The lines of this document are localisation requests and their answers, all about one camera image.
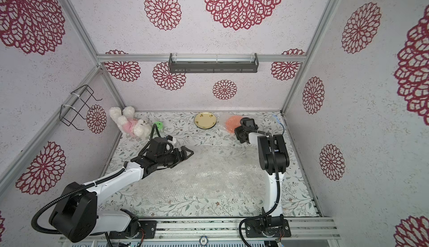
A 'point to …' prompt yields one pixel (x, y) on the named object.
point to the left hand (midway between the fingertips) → (188, 156)
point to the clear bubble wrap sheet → (221, 175)
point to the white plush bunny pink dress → (127, 122)
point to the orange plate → (232, 122)
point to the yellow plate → (205, 120)
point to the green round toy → (160, 125)
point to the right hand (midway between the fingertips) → (234, 127)
